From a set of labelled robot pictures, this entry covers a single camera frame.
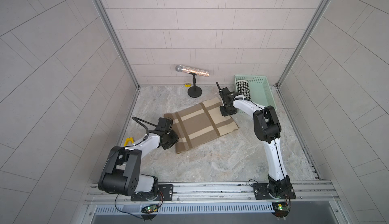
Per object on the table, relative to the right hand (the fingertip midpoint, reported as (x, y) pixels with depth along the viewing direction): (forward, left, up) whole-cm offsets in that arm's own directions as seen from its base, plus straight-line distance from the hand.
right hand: (225, 112), depth 104 cm
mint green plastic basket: (+17, -29, +2) cm, 34 cm away
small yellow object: (+24, +26, +5) cm, 36 cm away
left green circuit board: (-52, +42, +5) cm, 67 cm away
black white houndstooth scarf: (+13, -14, +9) cm, 21 cm away
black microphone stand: (+17, +21, +4) cm, 27 cm away
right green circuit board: (-55, -17, 0) cm, 57 cm away
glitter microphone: (+17, +22, +25) cm, 37 cm away
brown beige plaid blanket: (-10, +18, +4) cm, 21 cm away
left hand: (-17, +31, +1) cm, 35 cm away
